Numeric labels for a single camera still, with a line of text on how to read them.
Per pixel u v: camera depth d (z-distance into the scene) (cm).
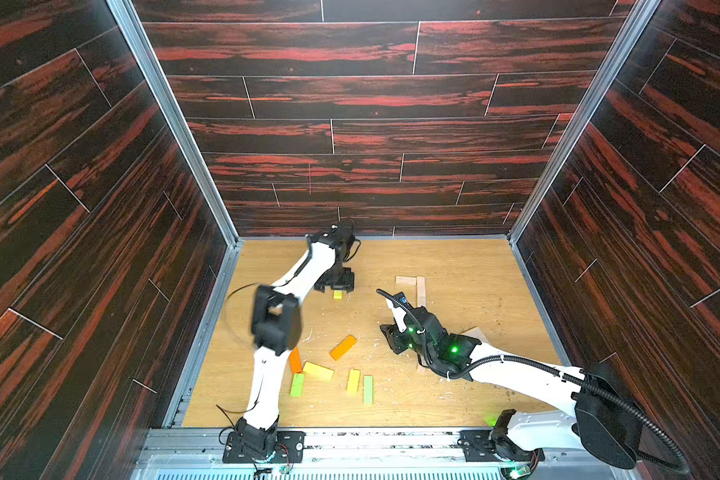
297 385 83
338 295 102
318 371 86
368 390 82
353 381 84
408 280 107
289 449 73
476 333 94
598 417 40
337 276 82
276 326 57
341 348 92
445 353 60
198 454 73
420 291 102
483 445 74
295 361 89
